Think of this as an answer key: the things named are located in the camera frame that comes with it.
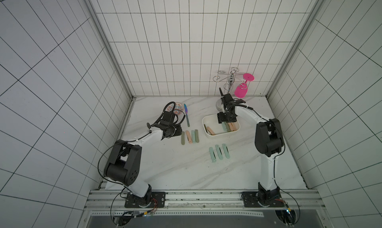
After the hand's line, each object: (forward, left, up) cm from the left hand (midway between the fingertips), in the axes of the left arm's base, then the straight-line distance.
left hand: (178, 133), depth 92 cm
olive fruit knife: (-1, -3, -5) cm, 6 cm away
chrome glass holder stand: (+27, -33, +23) cm, 48 cm away
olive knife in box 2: (+8, -33, -4) cm, 34 cm away
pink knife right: (+8, -36, -4) cm, 38 cm away
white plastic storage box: (+8, -22, -5) cm, 24 cm away
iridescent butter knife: (+21, -4, -6) cm, 22 cm away
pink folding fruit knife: (0, -6, -6) cm, 8 cm away
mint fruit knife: (-9, -25, -5) cm, 27 cm away
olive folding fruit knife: (+1, -12, -6) cm, 13 cm away
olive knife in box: (+7, -17, -4) cm, 19 cm away
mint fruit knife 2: (-12, -21, -5) cm, 25 cm away
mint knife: (+8, -31, -4) cm, 32 cm away
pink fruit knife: (+4, -22, -5) cm, 22 cm away
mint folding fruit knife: (-9, -30, -5) cm, 32 cm away
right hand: (+13, -31, 0) cm, 34 cm away
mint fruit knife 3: (0, -10, -5) cm, 11 cm away
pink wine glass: (+29, -43, +10) cm, 53 cm away
